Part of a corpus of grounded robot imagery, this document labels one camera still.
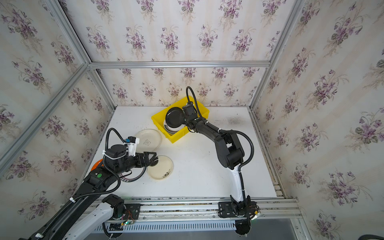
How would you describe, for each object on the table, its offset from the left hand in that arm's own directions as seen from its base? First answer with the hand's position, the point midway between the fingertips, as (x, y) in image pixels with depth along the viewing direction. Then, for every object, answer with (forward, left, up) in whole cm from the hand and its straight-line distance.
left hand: (150, 152), depth 74 cm
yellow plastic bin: (+33, +2, -11) cm, 35 cm away
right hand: (+29, -15, -6) cm, 33 cm away
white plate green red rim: (+25, -7, -14) cm, 29 cm away
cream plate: (-2, -4, -18) cm, 18 cm away
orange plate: (+1, +36, -18) cm, 40 cm away
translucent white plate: (+19, +8, -18) cm, 27 cm away
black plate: (+32, -10, -9) cm, 34 cm away
